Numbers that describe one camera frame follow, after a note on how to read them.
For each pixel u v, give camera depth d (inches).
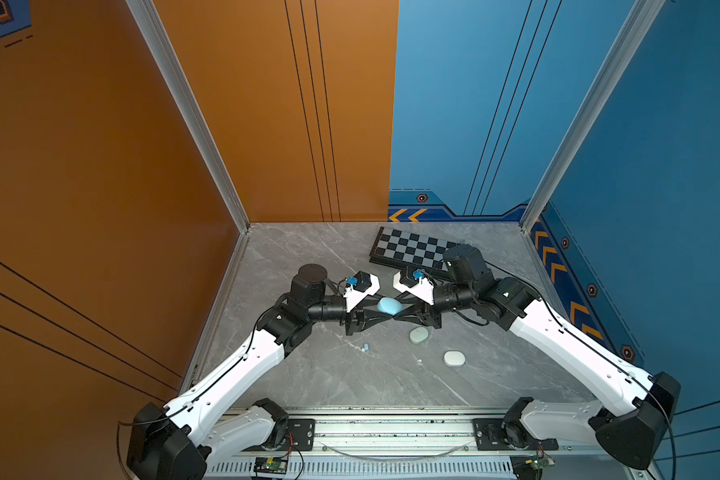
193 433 15.5
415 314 23.6
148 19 27.4
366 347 34.3
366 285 22.4
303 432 29.0
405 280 21.9
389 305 26.2
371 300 26.2
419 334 35.1
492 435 28.5
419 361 33.6
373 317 25.2
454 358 33.5
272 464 28.4
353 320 23.2
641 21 27.8
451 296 22.9
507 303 19.5
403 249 42.6
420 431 29.8
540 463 27.5
